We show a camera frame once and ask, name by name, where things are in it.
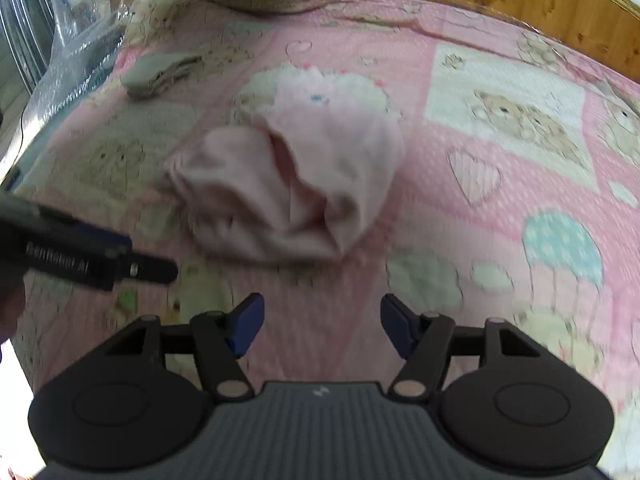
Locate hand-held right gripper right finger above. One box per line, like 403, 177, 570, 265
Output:
380, 294, 541, 403

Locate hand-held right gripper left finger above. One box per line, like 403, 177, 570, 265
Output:
105, 292, 266, 403

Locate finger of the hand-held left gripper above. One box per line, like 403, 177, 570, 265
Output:
116, 254, 179, 284
75, 222, 133, 254

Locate light pink garment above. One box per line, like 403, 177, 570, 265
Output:
162, 67, 406, 263

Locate white ribbed pants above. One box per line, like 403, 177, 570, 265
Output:
122, 52, 203, 101

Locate person's left hand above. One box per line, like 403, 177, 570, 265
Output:
0, 280, 26, 346

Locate pink bear printed blanket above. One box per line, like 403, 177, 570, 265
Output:
10, 0, 640, 480

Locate clear plastic bag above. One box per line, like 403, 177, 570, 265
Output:
25, 0, 151, 126

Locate silver metal bars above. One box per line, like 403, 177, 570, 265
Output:
0, 0, 56, 101

